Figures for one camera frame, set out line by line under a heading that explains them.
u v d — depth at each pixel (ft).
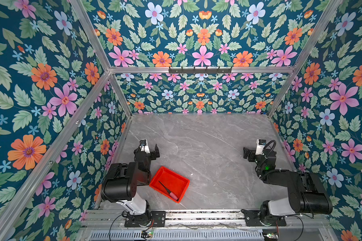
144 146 2.57
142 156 2.62
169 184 2.73
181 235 2.51
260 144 2.63
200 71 3.08
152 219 2.39
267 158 2.28
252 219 2.40
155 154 2.82
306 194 1.47
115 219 2.36
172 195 2.62
